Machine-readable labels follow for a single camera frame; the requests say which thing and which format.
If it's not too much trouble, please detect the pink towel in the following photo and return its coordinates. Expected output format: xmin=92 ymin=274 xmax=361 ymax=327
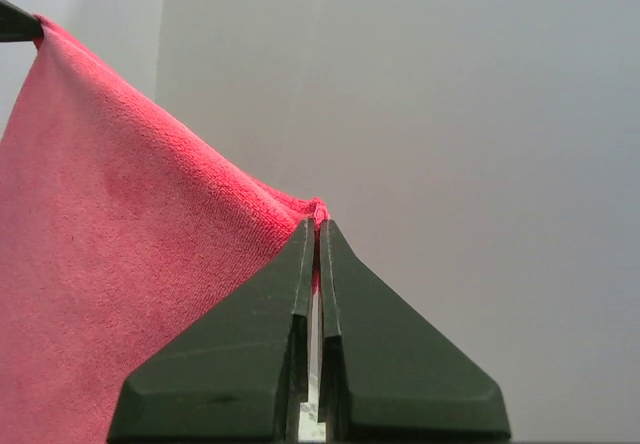
xmin=1 ymin=20 xmax=329 ymax=443

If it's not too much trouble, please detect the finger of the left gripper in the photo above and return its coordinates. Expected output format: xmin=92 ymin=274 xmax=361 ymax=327
xmin=0 ymin=0 xmax=41 ymax=43

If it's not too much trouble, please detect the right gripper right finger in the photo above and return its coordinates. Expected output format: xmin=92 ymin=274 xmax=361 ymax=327
xmin=318 ymin=220 xmax=511 ymax=440

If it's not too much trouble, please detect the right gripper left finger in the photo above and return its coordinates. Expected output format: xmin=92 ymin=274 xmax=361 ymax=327
xmin=107 ymin=219 xmax=315 ymax=442

